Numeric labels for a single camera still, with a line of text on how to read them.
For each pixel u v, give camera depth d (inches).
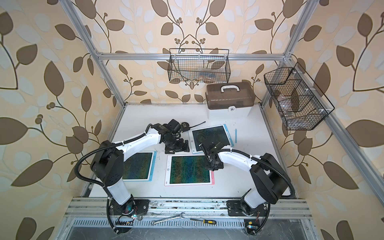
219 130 41.4
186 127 42.0
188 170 34.1
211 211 29.1
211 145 27.7
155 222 27.8
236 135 40.1
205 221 27.7
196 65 37.6
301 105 28.7
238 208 28.6
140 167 34.9
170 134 28.0
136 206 29.0
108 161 19.9
